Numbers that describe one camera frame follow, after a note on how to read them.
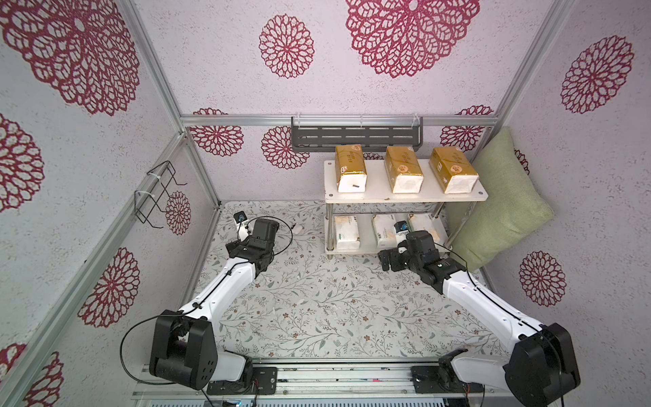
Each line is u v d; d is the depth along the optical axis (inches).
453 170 28.2
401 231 29.1
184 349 16.2
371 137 37.1
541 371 15.5
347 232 37.3
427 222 39.3
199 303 17.9
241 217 28.2
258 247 25.4
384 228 37.4
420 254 24.7
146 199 28.7
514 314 17.9
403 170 28.1
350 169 28.2
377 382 29.3
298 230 43.1
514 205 28.7
